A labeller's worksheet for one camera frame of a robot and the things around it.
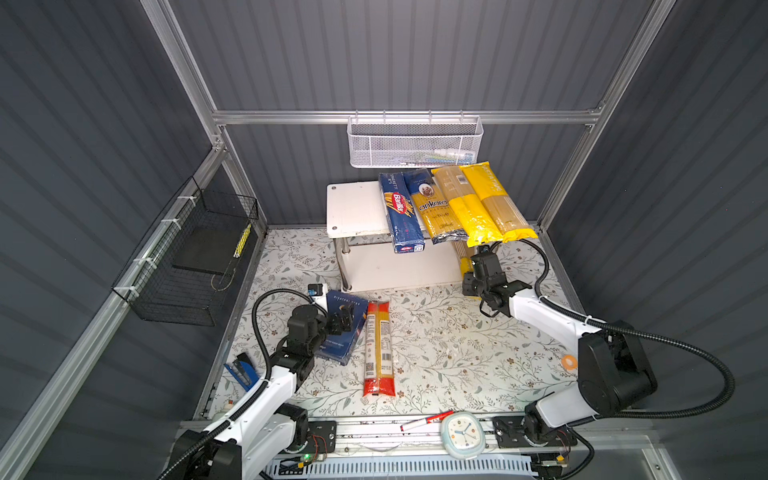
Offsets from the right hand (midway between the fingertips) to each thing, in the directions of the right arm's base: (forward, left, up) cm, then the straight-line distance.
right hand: (476, 279), depth 91 cm
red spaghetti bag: (-28, +30, -8) cm, 41 cm away
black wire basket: (-11, +77, +20) cm, 80 cm away
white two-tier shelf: (+25, +38, -10) cm, 46 cm away
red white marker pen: (-37, +18, -9) cm, 42 cm away
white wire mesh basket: (+51, +18, +17) cm, 57 cm away
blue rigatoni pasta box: (-17, +38, +7) cm, 42 cm away
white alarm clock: (-41, +9, -8) cm, 42 cm away
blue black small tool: (-26, +67, -7) cm, 73 cm away
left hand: (-10, +42, +2) cm, 43 cm away
